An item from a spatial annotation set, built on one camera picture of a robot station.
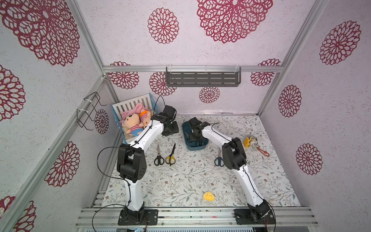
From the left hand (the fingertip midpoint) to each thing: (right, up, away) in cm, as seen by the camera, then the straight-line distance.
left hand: (174, 130), depth 92 cm
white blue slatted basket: (-21, +21, +21) cm, 36 cm away
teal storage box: (+16, -10, +11) cm, 22 cm away
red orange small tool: (+61, -15, +6) cm, 63 cm away
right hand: (+17, -5, +15) cm, 23 cm away
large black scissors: (-10, -19, +3) cm, 22 cm away
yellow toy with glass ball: (+51, -7, +5) cm, 52 cm away
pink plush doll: (-30, +7, +4) cm, 31 cm away
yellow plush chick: (+20, -36, -13) cm, 43 cm away
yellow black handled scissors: (-2, -19, +3) cm, 19 cm away
